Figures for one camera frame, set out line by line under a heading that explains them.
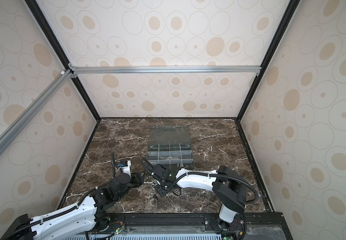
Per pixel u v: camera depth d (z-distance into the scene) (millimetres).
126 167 723
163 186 594
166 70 916
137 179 711
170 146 972
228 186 459
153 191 833
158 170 639
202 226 731
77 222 565
